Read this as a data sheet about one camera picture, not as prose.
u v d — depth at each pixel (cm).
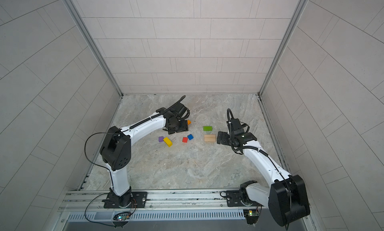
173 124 73
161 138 92
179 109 71
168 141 90
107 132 49
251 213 69
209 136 94
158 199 72
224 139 75
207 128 98
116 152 47
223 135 75
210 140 91
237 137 61
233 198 71
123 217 64
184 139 92
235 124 64
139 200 71
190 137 94
